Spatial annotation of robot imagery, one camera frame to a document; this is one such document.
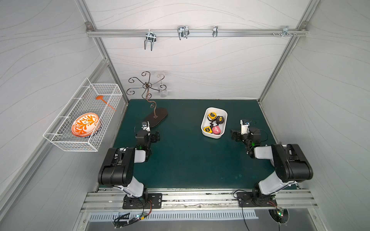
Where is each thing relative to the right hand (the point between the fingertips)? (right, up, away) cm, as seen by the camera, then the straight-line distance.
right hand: (239, 128), depth 96 cm
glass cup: (-53, +26, +3) cm, 59 cm away
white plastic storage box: (-15, +3, +9) cm, 18 cm away
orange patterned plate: (-81, +5, -32) cm, 88 cm away
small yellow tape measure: (-21, -1, +5) cm, 22 cm away
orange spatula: (-84, +19, -17) cm, 87 cm away
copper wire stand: (-56, +9, +13) cm, 58 cm away
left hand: (-60, -1, -1) cm, 60 cm away
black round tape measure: (-11, +5, +8) cm, 15 cm away
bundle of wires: (-68, -43, -28) cm, 85 cm away
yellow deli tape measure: (-16, +8, +12) cm, 21 cm away
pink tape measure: (-15, -2, +5) cm, 16 cm away
